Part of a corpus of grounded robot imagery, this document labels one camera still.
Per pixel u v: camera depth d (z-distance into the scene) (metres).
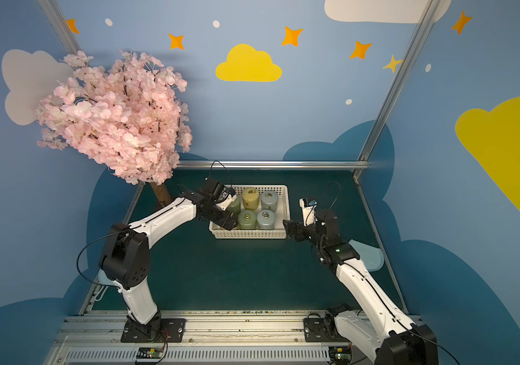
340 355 0.73
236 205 1.00
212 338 0.74
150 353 0.72
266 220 0.93
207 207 0.71
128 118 0.57
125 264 0.48
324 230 0.59
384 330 0.41
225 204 0.82
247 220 0.93
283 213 1.01
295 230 0.72
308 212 0.68
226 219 0.82
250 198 1.02
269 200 1.01
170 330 0.75
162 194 0.96
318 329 0.74
